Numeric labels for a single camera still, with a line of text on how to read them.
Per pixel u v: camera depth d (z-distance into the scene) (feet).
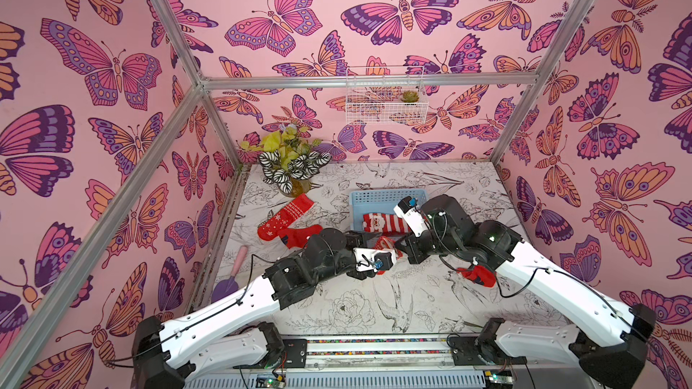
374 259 1.77
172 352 1.31
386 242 2.30
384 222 3.18
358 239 1.96
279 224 3.28
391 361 2.39
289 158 2.93
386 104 3.48
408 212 2.02
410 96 3.02
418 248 1.96
